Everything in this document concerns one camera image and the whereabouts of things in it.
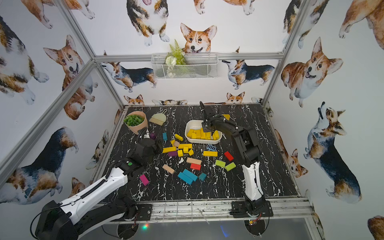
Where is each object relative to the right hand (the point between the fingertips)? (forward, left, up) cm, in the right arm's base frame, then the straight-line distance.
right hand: (207, 125), depth 100 cm
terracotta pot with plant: (-1, +46, +7) cm, 46 cm away
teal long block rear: (-31, +10, -7) cm, 33 cm away
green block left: (-25, -8, -6) cm, 26 cm away
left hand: (-17, +25, +11) cm, 33 cm away
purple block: (-18, +21, -5) cm, 28 cm away
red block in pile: (-26, +7, -6) cm, 28 cm away
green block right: (-26, -13, -6) cm, 30 cm away
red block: (-19, -13, -6) cm, 24 cm away
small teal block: (-31, +3, -6) cm, 32 cm away
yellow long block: (-14, +25, -7) cm, 29 cm away
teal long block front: (-33, +13, -6) cm, 35 cm away
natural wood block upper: (-22, +10, -7) cm, 25 cm away
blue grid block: (-14, -2, -5) cm, 15 cm away
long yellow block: (-18, -2, -6) cm, 19 cm away
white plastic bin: (-4, +9, -4) cm, 10 cm away
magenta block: (-34, +35, -4) cm, 49 cm away
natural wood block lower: (-28, +23, -6) cm, 36 cm away
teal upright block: (-6, +28, -4) cm, 29 cm away
